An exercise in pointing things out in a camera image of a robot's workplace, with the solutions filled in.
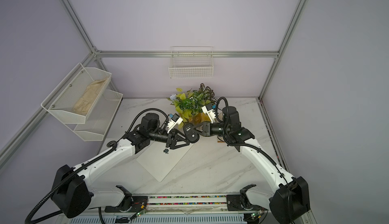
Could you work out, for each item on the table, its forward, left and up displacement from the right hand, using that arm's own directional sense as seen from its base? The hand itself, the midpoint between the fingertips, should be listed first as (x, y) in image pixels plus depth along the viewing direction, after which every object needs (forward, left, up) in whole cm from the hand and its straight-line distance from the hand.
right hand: (194, 131), depth 70 cm
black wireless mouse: (-3, +1, +1) cm, 3 cm away
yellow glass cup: (+22, -3, -18) cm, 28 cm away
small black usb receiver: (+2, +18, -25) cm, 31 cm away
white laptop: (-3, +21, -27) cm, 34 cm away
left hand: (-4, +4, -3) cm, 6 cm away
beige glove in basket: (+13, +56, +5) cm, 58 cm away
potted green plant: (+19, +3, -1) cm, 20 cm away
